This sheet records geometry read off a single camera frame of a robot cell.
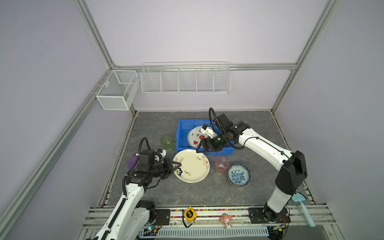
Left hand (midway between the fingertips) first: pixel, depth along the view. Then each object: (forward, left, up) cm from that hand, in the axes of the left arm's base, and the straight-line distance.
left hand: (181, 167), depth 76 cm
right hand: (+6, -11, +3) cm, 13 cm away
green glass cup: (+22, +9, -7) cm, 25 cm away
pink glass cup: (+6, -24, -14) cm, 28 cm away
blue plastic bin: (+37, -1, -13) cm, 39 cm away
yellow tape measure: (-20, -4, -12) cm, 24 cm away
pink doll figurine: (-23, -21, -11) cm, 33 cm away
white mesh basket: (+53, +42, +10) cm, 68 cm away
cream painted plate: (0, -7, 0) cm, 7 cm away
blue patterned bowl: (-3, -31, -7) cm, 32 cm away
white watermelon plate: (+27, -8, -12) cm, 31 cm away
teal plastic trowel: (-16, -61, -12) cm, 64 cm away
